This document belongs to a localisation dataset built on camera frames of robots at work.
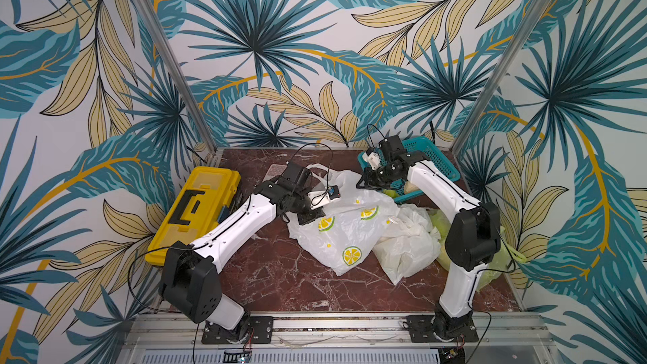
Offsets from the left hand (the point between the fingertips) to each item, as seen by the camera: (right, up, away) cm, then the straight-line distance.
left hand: (318, 210), depth 80 cm
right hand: (+14, +8, +8) cm, 18 cm away
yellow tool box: (-38, 0, -1) cm, 38 cm away
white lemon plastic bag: (+27, -9, -6) cm, 29 cm away
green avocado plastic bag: (+52, -19, -3) cm, 56 cm away
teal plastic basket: (+47, +22, +30) cm, 60 cm away
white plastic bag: (+9, -7, -2) cm, 12 cm away
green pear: (+28, +4, +18) cm, 33 cm away
